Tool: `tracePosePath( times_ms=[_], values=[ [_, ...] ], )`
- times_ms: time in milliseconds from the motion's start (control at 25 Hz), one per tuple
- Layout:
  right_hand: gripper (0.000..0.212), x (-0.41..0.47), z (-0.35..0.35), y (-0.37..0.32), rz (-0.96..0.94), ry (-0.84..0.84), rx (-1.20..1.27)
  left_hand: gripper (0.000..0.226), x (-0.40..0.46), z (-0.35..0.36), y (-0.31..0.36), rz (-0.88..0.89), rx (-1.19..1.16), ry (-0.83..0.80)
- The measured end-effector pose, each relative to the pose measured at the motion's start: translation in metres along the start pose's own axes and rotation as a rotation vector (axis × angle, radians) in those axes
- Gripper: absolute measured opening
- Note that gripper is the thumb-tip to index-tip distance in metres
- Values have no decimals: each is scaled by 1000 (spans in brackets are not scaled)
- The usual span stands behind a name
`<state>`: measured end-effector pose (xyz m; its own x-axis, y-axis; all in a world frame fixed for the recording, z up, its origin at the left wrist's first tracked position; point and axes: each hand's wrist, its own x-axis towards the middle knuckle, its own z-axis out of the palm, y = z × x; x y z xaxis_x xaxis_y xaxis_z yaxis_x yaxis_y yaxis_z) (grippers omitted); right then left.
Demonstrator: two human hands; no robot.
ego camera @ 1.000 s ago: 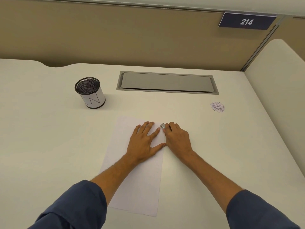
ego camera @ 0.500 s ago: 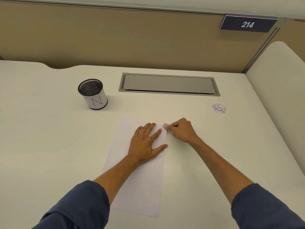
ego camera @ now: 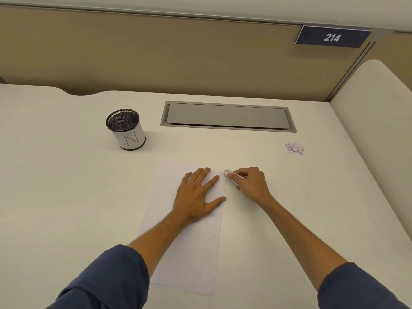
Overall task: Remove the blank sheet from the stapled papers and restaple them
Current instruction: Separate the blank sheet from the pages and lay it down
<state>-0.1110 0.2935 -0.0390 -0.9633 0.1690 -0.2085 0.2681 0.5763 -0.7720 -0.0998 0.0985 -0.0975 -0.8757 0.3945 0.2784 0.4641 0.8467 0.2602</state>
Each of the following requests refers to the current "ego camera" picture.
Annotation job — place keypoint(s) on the person's blue left sleeve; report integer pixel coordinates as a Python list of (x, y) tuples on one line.
[(106, 279)]

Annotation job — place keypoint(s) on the person's right hand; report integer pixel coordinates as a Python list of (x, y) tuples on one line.
[(256, 186)]

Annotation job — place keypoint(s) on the person's left forearm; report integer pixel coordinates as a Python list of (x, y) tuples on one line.
[(154, 241)]

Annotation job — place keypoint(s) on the beige desk partition panel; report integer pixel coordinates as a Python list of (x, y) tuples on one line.
[(161, 57)]

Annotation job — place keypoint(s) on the person's blue right sleeve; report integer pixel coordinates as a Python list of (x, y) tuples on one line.
[(354, 289)]

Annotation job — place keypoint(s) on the black mesh cup white label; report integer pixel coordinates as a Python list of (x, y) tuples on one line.
[(128, 135)]

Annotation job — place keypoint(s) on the person's left hand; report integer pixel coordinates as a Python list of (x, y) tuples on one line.
[(193, 199)]

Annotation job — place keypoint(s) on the white eraser stick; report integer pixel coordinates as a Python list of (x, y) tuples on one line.
[(229, 172)]

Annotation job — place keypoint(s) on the person's left middle finger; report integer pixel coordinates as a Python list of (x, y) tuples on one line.
[(204, 177)]

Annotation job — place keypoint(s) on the person's right thumb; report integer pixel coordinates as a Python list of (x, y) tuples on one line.
[(236, 184)]

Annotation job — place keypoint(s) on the white paper sheet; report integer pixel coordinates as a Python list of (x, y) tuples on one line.
[(190, 247)]

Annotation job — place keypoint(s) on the person's blue sleeve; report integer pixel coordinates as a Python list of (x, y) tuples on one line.
[(354, 289), (106, 279)]

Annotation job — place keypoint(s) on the dark blue number sign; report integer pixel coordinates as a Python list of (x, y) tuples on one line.
[(333, 37)]

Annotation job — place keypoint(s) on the person's left thumb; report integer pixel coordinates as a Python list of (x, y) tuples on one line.
[(217, 202)]

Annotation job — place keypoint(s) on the person's right forearm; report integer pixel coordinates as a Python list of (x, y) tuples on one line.
[(299, 238)]

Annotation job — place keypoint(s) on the white rounded side divider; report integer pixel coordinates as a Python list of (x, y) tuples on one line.
[(373, 125)]

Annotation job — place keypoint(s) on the pile of eraser shavings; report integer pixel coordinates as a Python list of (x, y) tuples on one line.
[(294, 148)]

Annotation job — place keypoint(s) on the person's left little finger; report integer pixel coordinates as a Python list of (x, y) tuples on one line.
[(187, 180)]

